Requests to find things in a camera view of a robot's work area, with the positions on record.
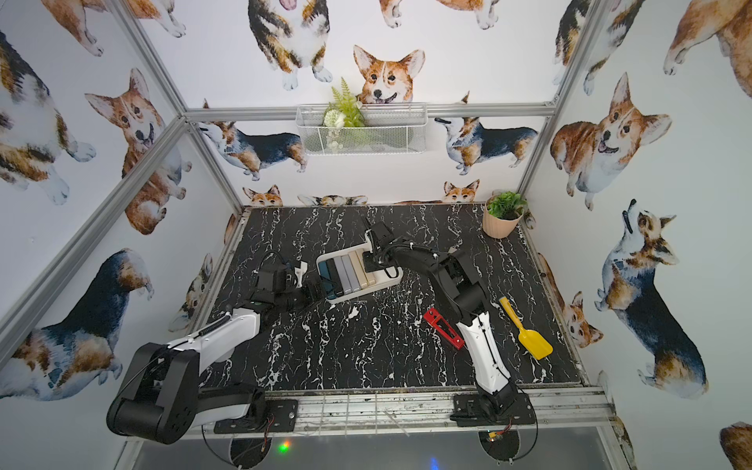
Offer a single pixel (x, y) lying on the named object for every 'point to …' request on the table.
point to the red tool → (438, 322)
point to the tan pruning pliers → (352, 258)
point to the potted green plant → (502, 213)
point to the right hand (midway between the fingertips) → (364, 261)
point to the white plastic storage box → (382, 280)
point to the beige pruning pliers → (364, 279)
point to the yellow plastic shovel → (536, 343)
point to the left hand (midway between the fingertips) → (334, 286)
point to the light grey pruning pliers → (343, 275)
